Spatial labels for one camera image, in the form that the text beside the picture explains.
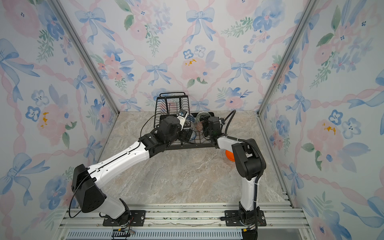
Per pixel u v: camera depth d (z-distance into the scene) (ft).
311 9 2.27
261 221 2.40
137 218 2.44
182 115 2.10
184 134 2.22
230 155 3.20
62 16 2.33
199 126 3.50
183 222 2.41
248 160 1.74
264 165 1.69
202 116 3.04
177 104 3.28
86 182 1.36
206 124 2.89
